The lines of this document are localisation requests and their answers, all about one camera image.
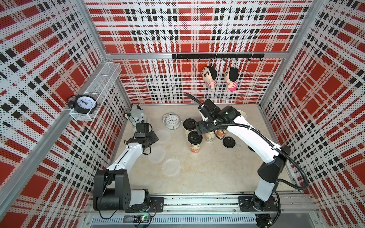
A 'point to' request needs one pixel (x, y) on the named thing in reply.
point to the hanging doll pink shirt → (231, 77)
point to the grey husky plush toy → (136, 115)
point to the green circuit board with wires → (143, 218)
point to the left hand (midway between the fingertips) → (156, 137)
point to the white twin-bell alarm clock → (171, 121)
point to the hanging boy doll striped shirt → (209, 74)
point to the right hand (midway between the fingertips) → (206, 127)
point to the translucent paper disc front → (171, 166)
